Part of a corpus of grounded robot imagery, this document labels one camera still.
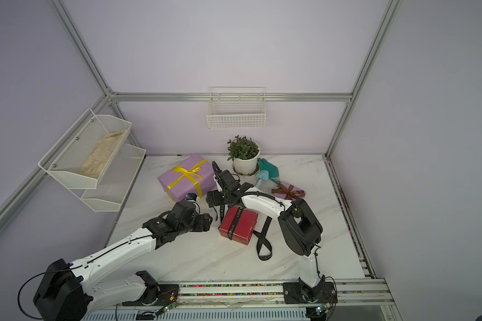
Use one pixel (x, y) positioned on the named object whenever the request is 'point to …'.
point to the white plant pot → (247, 167)
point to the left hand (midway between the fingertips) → (204, 221)
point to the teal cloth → (273, 172)
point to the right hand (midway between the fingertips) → (218, 199)
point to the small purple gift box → (286, 186)
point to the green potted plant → (242, 148)
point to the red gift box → (244, 227)
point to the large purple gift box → (179, 190)
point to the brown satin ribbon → (289, 194)
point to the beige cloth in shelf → (95, 164)
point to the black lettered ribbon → (264, 249)
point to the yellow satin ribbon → (191, 173)
